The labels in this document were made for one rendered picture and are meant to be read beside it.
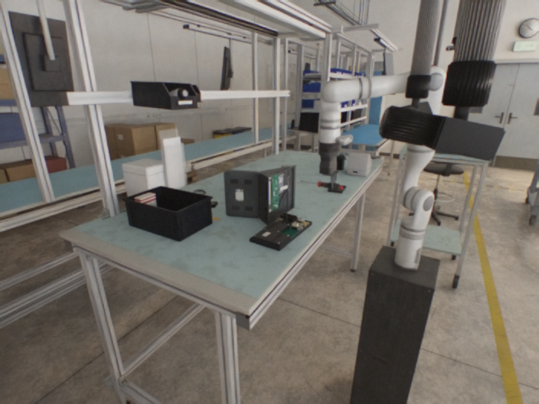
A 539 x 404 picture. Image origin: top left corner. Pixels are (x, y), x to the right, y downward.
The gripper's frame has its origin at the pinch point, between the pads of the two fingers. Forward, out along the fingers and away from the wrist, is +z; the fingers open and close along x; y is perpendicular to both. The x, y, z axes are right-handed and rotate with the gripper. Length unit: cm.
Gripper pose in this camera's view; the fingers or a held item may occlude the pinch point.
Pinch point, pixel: (333, 188)
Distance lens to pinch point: 116.2
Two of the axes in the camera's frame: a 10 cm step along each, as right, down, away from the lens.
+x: -5.1, 3.6, -7.8
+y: -8.6, -1.8, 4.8
